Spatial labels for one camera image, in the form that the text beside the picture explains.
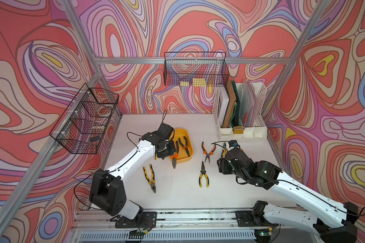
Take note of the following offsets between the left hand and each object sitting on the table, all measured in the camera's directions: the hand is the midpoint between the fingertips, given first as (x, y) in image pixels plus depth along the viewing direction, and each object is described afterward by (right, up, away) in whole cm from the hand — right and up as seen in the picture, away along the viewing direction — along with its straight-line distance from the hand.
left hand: (175, 151), depth 83 cm
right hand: (+24, -5, -10) cm, 27 cm away
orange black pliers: (0, -2, -3) cm, 4 cm away
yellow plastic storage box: (+5, +2, +18) cm, 19 cm away
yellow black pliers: (-14, -17, +2) cm, 22 cm away
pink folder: (+49, +23, +10) cm, 55 cm away
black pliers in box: (+7, +1, +17) cm, 18 cm away
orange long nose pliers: (+22, -3, +13) cm, 26 cm away
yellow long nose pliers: (+16, -13, +5) cm, 22 cm away
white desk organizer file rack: (+45, +10, +18) cm, 50 cm away
